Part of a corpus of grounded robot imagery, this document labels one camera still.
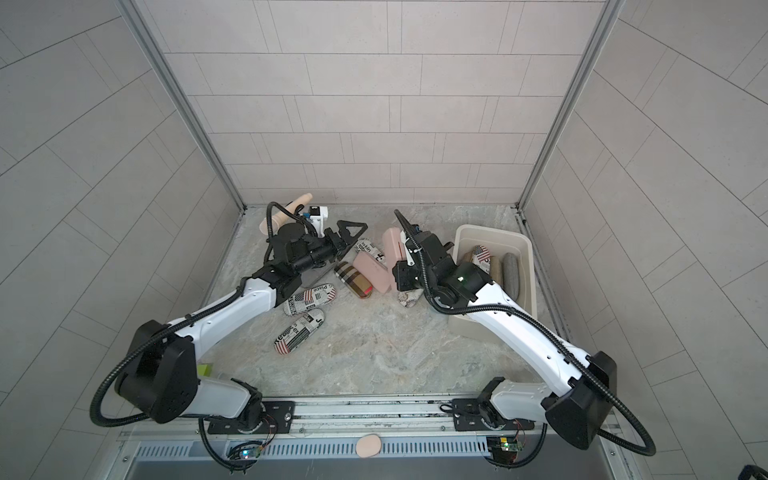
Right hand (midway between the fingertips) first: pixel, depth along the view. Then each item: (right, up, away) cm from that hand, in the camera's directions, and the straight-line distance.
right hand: (395, 271), depth 74 cm
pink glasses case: (0, +6, -2) cm, 6 cm away
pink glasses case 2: (-7, -2, +18) cm, 20 cm away
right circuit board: (+25, -40, -6) cm, 48 cm away
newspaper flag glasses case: (+26, +2, +16) cm, 31 cm away
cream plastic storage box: (+30, +7, +12) cm, 33 cm away
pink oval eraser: (-6, -39, -7) cm, 40 cm away
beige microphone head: (-32, +14, +10) cm, 37 cm away
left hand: (-7, +10, +2) cm, 12 cm away
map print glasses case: (+4, -10, +15) cm, 19 cm away
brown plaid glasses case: (-15, -4, +20) cm, 25 cm away
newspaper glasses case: (-26, -10, +14) cm, 32 cm away
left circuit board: (-32, -38, -10) cm, 51 cm away
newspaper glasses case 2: (-27, -18, +7) cm, 33 cm away
